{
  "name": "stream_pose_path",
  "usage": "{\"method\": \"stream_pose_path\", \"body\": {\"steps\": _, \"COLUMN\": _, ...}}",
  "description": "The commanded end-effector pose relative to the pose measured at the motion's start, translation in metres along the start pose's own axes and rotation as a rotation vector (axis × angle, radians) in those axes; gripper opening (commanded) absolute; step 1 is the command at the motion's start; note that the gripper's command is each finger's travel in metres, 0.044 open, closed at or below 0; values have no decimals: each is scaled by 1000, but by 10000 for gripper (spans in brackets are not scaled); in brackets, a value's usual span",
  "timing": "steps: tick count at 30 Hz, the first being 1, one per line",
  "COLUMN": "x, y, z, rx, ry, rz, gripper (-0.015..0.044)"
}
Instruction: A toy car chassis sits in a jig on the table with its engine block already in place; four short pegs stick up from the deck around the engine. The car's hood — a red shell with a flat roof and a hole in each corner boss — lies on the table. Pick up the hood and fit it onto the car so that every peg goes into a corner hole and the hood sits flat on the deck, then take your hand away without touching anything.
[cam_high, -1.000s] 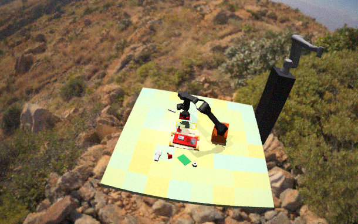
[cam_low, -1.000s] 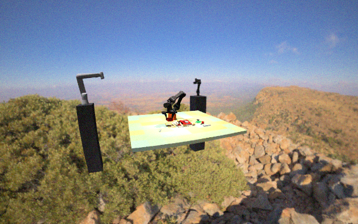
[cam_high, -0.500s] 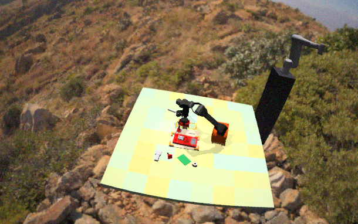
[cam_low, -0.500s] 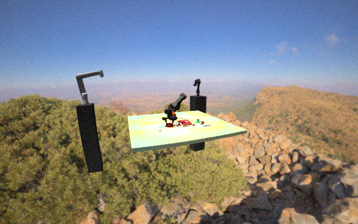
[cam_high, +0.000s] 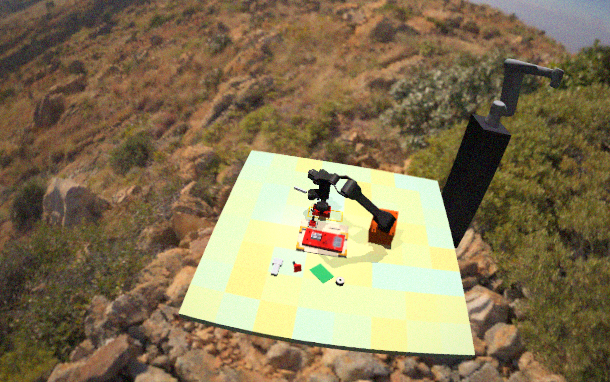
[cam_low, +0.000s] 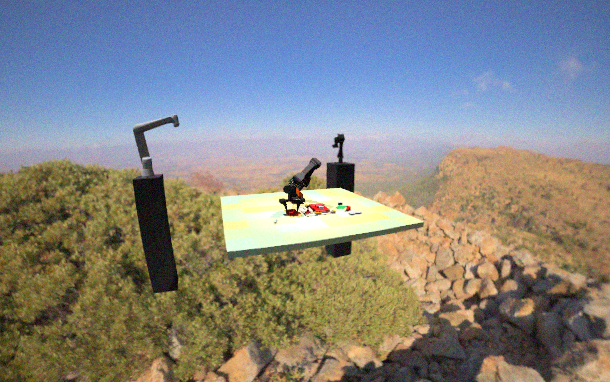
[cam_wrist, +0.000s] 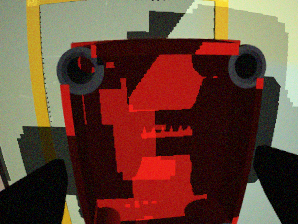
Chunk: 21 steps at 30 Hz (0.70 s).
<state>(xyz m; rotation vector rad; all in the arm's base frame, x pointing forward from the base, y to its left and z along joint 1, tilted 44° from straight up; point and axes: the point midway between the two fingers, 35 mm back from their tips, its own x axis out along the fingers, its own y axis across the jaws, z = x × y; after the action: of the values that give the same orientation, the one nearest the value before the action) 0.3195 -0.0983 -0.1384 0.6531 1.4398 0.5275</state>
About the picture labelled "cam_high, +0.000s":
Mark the green flat rectangular pad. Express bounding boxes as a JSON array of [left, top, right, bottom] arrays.
[[310, 263, 334, 284]]

